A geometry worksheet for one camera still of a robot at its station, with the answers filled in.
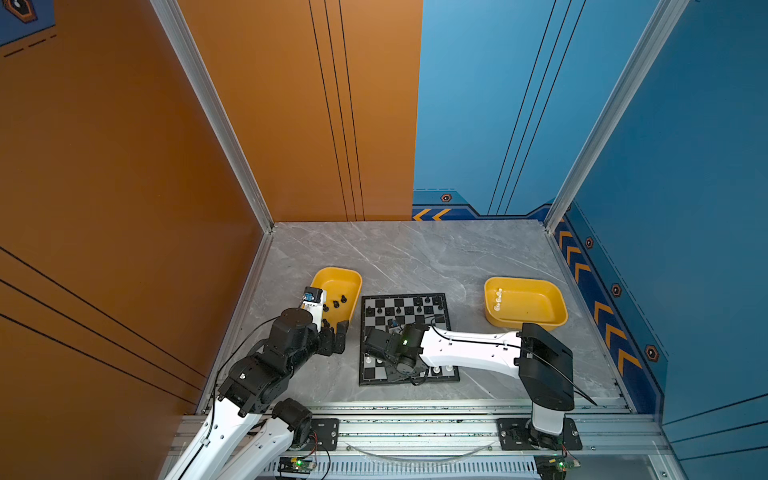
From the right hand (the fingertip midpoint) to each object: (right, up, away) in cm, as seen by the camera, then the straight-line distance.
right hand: (394, 373), depth 80 cm
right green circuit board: (+37, -18, -10) cm, 43 cm away
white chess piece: (+35, +18, +17) cm, 43 cm away
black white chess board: (0, +13, +14) cm, 19 cm away
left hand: (-15, +17, -8) cm, 24 cm away
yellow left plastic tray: (-18, +20, +22) cm, 35 cm away
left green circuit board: (-23, -18, -9) cm, 31 cm away
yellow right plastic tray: (+39, +16, +19) cm, 46 cm away
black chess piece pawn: (-17, +17, +17) cm, 29 cm away
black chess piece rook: (-19, +16, +17) cm, 30 cm away
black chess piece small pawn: (-22, +14, +16) cm, 31 cm away
